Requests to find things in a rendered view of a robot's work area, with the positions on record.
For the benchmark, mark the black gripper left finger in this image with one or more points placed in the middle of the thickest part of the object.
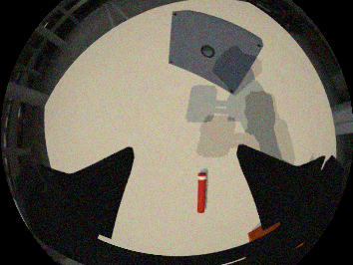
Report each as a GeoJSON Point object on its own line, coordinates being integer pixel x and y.
{"type": "Point", "coordinates": [96, 191]}

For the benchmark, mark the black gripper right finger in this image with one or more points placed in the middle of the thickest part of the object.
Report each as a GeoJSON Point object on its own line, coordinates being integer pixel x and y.
{"type": "Point", "coordinates": [274, 183]}

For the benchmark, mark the red peg with white band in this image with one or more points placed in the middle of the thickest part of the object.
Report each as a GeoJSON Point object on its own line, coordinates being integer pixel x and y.
{"type": "Point", "coordinates": [201, 181]}

